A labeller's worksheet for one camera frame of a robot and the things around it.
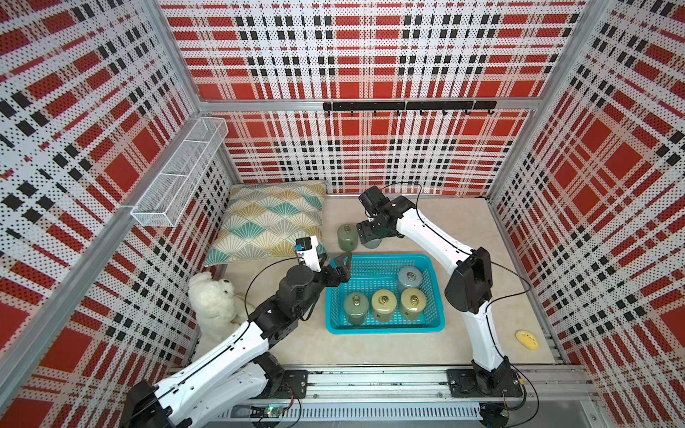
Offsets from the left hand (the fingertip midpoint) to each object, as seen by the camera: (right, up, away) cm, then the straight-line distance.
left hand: (343, 254), depth 74 cm
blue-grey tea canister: (+9, +2, +13) cm, 16 cm away
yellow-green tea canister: (+12, -16, +6) cm, 20 cm away
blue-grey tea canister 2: (+21, -9, +12) cm, 26 cm away
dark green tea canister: (+4, -16, +6) cm, 18 cm away
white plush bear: (-33, -14, -5) cm, 36 cm away
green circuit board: (-20, -41, -5) cm, 46 cm away
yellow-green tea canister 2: (+21, -15, +6) cm, 27 cm away
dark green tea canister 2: (0, +4, +24) cm, 24 cm away
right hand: (+11, +6, +16) cm, 20 cm away
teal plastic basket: (+9, -7, +12) cm, 17 cm away
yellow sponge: (+56, -27, +6) cm, 63 cm away
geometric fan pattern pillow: (-29, +10, +18) cm, 36 cm away
